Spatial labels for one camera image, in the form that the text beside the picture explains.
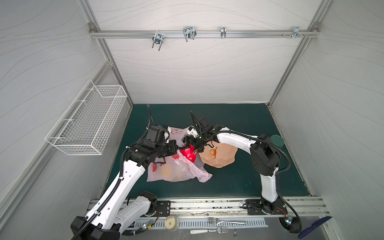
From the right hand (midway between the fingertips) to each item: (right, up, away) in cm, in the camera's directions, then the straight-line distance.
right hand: (185, 146), depth 84 cm
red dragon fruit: (+3, -2, -7) cm, 8 cm away
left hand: (-2, +3, -10) cm, 11 cm away
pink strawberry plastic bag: (-4, -8, -11) cm, 15 cm away
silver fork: (+16, -32, -15) cm, 39 cm away
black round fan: (+53, -36, -12) cm, 65 cm away
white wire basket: (-46, +12, -15) cm, 50 cm away
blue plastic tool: (+62, -34, -14) cm, 72 cm away
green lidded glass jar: (+54, +3, +3) cm, 54 cm away
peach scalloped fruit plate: (+21, -7, +8) cm, 23 cm away
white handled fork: (+17, -36, -15) cm, 43 cm away
